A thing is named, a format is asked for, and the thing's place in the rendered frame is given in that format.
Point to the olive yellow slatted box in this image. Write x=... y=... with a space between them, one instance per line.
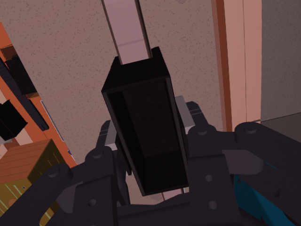
x=23 y=164

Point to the pale pink flat bar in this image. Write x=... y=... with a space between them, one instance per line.
x=128 y=28

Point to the orange shelf unit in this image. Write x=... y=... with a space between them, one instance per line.
x=50 y=131

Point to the black rectangular block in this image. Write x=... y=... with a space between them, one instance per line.
x=20 y=74

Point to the orange wooden frame post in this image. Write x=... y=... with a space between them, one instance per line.
x=237 y=58

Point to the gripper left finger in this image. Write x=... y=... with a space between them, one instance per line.
x=98 y=164

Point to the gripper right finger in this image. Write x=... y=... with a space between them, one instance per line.
x=211 y=146

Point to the teal blue box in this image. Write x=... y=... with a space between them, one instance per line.
x=254 y=207

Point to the long black flat bar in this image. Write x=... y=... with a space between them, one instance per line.
x=35 y=113

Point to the black open rectangular box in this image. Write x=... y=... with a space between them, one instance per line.
x=150 y=122

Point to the speckled beige roof panel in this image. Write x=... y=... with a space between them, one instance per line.
x=70 y=58

